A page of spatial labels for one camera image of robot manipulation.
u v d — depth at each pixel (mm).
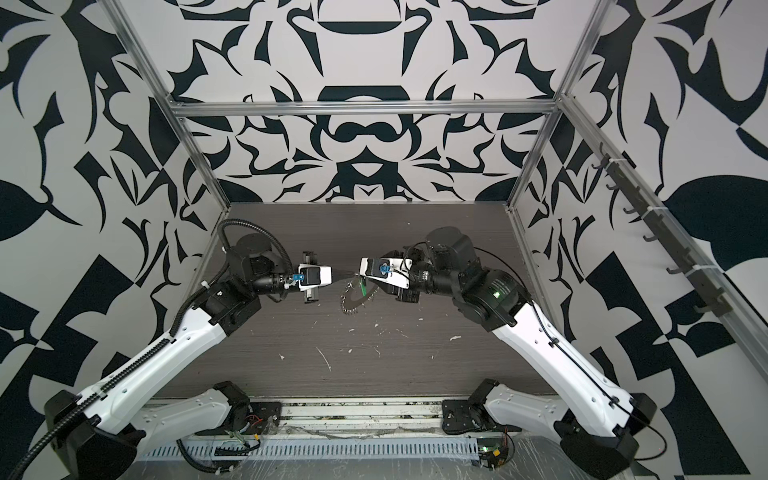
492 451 714
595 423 373
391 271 464
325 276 521
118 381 410
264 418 729
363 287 641
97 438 370
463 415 746
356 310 718
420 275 510
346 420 755
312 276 500
